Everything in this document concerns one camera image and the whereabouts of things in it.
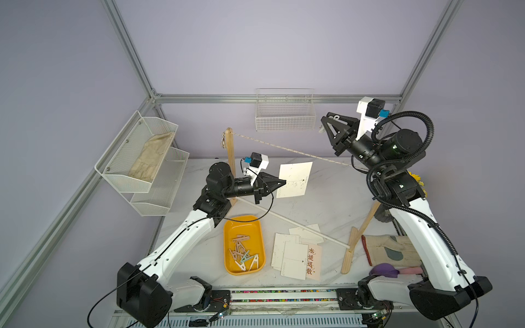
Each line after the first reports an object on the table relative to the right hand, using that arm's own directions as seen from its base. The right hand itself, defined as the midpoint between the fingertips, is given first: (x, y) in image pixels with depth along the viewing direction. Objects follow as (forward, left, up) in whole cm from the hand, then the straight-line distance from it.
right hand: (325, 121), depth 54 cm
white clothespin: (-22, +27, -52) cm, 63 cm away
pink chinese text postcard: (-21, -2, -54) cm, 58 cm away
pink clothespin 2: (-16, +29, -52) cm, 62 cm away
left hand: (-8, +12, -17) cm, 22 cm away
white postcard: (-10, -1, -55) cm, 56 cm away
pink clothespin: (-10, +28, -53) cm, 61 cm away
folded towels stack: (-21, -34, -53) cm, 66 cm away
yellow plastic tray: (-13, +23, -54) cm, 60 cm away
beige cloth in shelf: (+13, +63, -23) cm, 69 cm away
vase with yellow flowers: (+1, -43, -30) cm, 53 cm away
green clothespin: (-19, +26, -52) cm, 61 cm away
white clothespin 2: (-20, +22, -52) cm, 60 cm away
